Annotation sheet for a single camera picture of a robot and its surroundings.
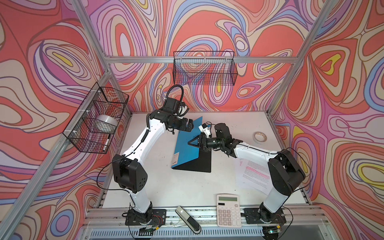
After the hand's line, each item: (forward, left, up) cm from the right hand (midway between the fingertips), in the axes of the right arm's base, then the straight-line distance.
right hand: (192, 148), depth 80 cm
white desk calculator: (-28, -17, -15) cm, 36 cm away
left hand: (+12, +2, +7) cm, 14 cm away
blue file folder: (-2, +3, -5) cm, 6 cm away
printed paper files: (-10, -35, -17) cm, 40 cm away
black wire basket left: (+5, +47, +15) cm, 50 cm away
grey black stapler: (-33, +1, -12) cm, 35 cm away
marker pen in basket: (-2, +42, +9) cm, 43 cm away
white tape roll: (+16, -48, -16) cm, 53 cm away
